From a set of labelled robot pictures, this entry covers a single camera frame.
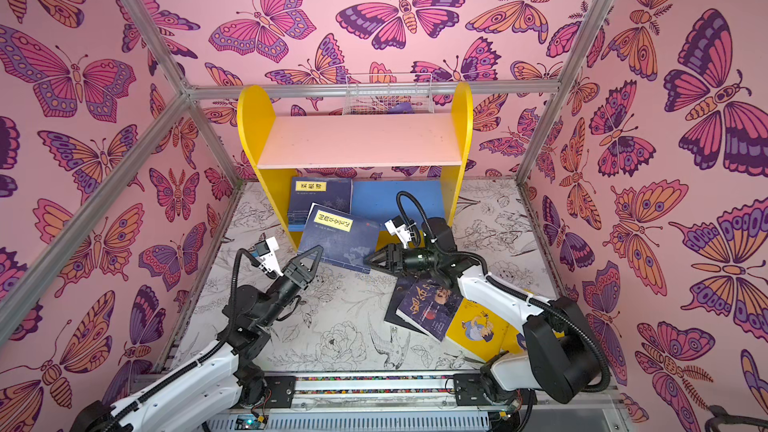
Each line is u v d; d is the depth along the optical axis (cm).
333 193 91
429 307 85
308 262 69
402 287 90
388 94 92
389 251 69
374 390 75
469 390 73
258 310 56
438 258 65
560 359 42
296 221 88
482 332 82
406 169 121
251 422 72
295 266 64
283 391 73
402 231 74
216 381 54
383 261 75
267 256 65
